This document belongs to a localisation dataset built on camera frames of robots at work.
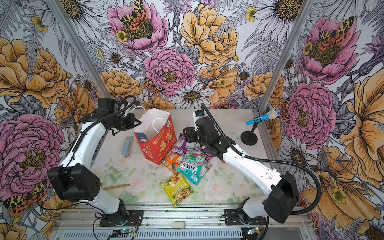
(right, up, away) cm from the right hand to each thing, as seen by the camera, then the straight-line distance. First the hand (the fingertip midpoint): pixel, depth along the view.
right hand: (187, 135), depth 76 cm
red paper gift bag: (-22, -1, +22) cm, 31 cm away
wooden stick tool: (-40, -29, +8) cm, 50 cm away
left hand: (-26, +4, +5) cm, 26 cm away
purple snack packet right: (+12, -15, +16) cm, 25 cm away
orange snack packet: (-10, -15, +16) cm, 24 cm away
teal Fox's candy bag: (+2, -19, +11) cm, 22 cm away
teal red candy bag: (+3, -13, +15) cm, 21 cm away
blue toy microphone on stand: (+41, -4, +28) cm, 50 cm away
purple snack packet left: (-6, -8, +21) cm, 23 cm away
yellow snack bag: (-5, -29, +6) cm, 30 cm away
